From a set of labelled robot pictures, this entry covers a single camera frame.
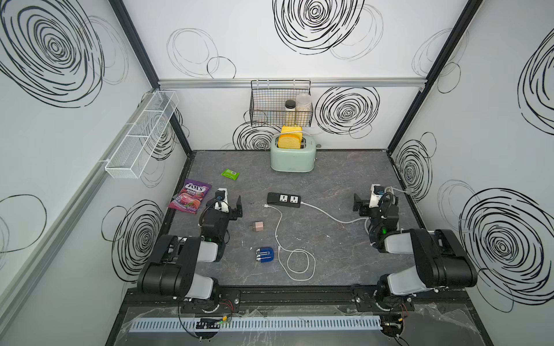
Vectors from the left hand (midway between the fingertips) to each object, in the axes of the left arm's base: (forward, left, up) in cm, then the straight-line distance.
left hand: (227, 196), depth 89 cm
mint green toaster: (+25, -33, -4) cm, 42 cm away
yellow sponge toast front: (+24, -25, +10) cm, 36 cm away
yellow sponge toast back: (+33, -27, +10) cm, 44 cm away
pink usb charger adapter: (-9, -14, -8) cm, 18 cm away
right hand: (+3, -60, 0) cm, 60 cm away
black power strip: (+4, -24, -7) cm, 25 cm away
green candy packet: (+20, +3, -9) cm, 22 cm away
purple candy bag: (+5, +19, -9) cm, 22 cm away
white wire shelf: (-1, +29, +22) cm, 36 cm away
